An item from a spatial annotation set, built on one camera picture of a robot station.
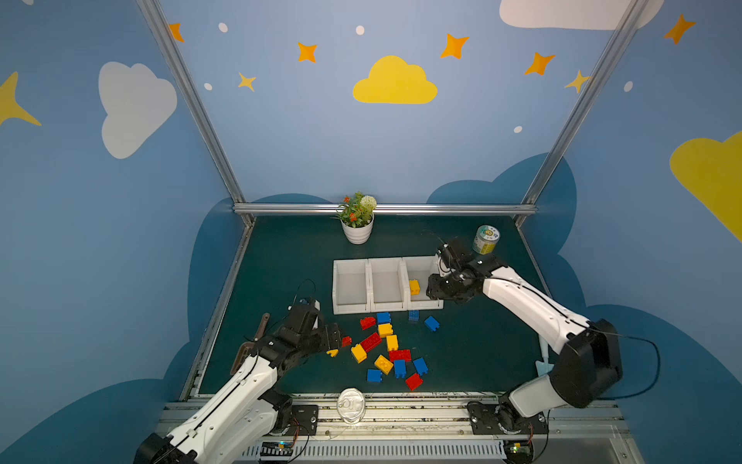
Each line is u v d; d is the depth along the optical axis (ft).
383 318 2.97
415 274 3.11
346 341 2.81
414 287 3.22
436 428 2.41
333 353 2.78
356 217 3.36
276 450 2.40
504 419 2.17
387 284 3.32
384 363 2.76
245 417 1.88
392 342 2.82
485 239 3.50
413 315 3.05
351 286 3.30
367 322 2.96
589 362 1.40
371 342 2.84
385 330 2.91
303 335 2.07
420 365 2.70
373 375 2.68
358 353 2.76
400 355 2.76
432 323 2.99
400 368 2.64
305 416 2.47
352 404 2.37
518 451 2.40
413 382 2.61
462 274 1.98
